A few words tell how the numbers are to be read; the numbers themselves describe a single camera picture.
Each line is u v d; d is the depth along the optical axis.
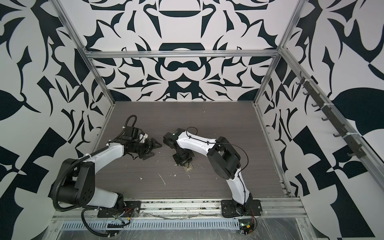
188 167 0.86
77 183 0.43
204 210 0.75
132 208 0.73
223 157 0.52
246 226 0.71
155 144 0.82
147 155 0.83
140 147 0.77
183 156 0.74
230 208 0.74
